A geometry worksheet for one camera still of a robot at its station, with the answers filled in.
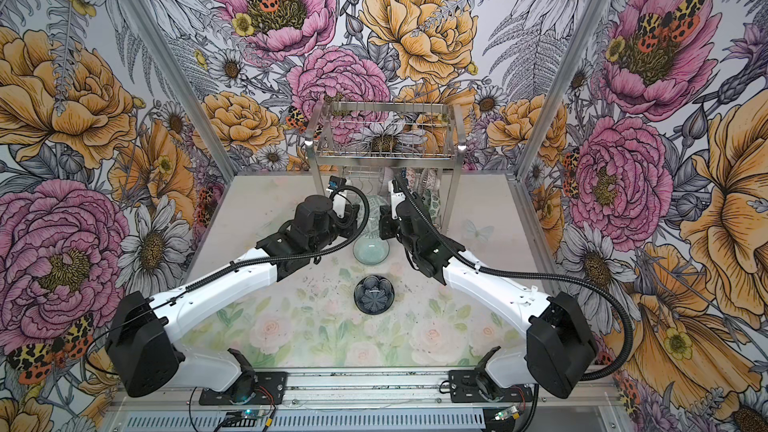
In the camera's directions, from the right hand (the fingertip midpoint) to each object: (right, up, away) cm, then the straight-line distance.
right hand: (382, 216), depth 80 cm
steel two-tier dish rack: (-14, +29, +32) cm, 45 cm away
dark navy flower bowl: (-3, -23, +9) cm, 25 cm away
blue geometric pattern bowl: (+9, +12, +25) cm, 29 cm away
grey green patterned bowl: (-3, -3, +1) cm, 5 cm away
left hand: (-7, +1, 0) cm, 7 cm away
